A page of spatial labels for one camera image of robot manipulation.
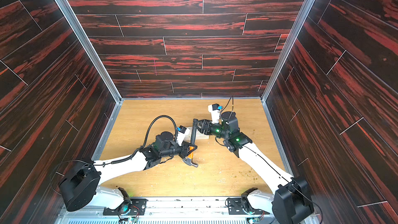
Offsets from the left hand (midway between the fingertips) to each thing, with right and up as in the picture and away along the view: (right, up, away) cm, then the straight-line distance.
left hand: (197, 147), depth 78 cm
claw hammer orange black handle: (-4, -6, -1) cm, 7 cm away
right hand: (+1, +14, -1) cm, 14 cm away
